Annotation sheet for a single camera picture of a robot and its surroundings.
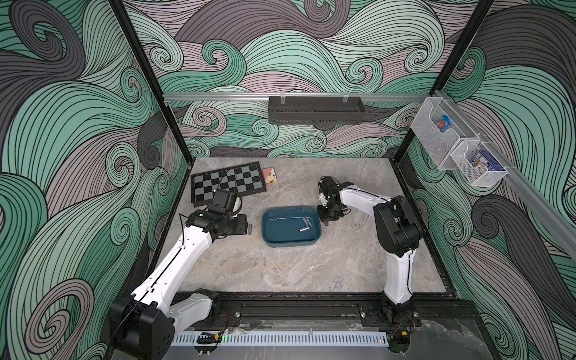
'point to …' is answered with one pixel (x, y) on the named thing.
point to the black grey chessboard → (241, 179)
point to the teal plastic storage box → (291, 226)
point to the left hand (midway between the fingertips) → (242, 222)
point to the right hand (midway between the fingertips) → (327, 219)
